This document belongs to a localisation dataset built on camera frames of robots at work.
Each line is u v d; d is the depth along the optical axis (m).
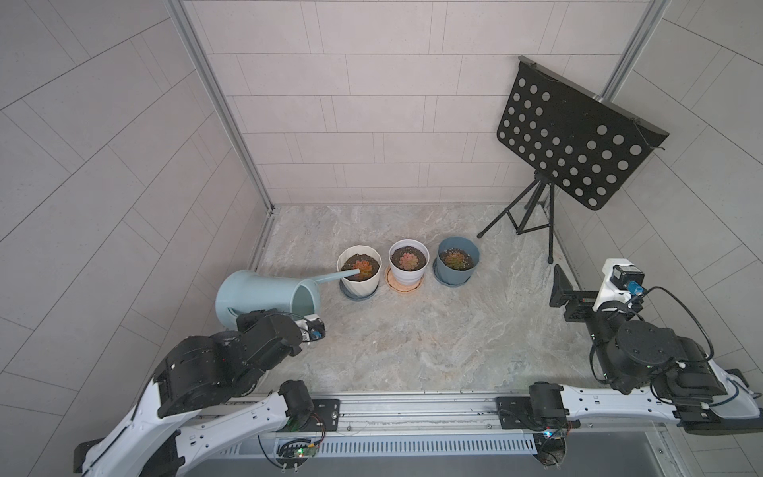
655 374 0.38
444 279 0.93
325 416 0.71
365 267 0.87
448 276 0.91
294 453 0.66
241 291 0.63
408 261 0.89
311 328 0.52
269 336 0.40
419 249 0.93
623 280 0.41
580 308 0.48
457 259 0.91
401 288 0.93
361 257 0.91
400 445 0.68
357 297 0.91
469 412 0.72
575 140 0.75
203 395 0.35
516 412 0.72
